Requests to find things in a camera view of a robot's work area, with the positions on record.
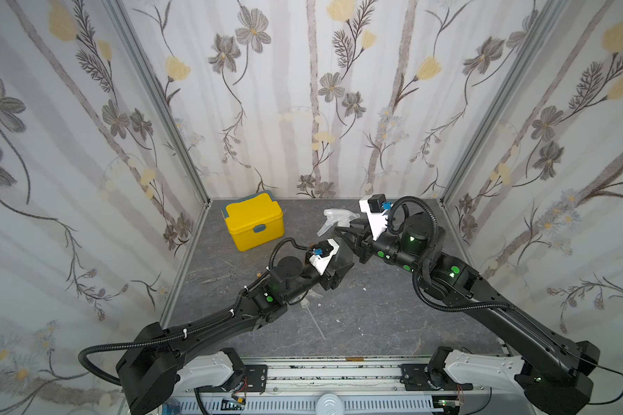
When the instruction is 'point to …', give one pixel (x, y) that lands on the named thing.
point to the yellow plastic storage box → (254, 220)
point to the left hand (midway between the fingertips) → (345, 253)
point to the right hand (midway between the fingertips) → (348, 229)
